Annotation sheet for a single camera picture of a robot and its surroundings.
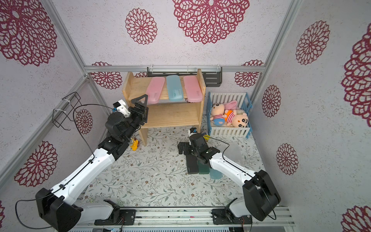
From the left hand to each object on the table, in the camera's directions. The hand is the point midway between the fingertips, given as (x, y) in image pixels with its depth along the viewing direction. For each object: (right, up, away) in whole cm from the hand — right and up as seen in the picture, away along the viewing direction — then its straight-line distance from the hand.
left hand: (148, 100), depth 66 cm
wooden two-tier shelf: (+4, -3, +29) cm, 29 cm away
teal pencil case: (+36, -41, +23) cm, 59 cm away
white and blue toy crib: (+63, +8, +47) cm, 79 cm away
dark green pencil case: (+28, -38, +23) cm, 53 cm away
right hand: (+19, -23, +20) cm, 36 cm away
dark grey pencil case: (+21, -35, +23) cm, 47 cm away
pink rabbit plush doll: (+41, 0, +37) cm, 55 cm away
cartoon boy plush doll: (+53, -5, +34) cm, 63 cm away
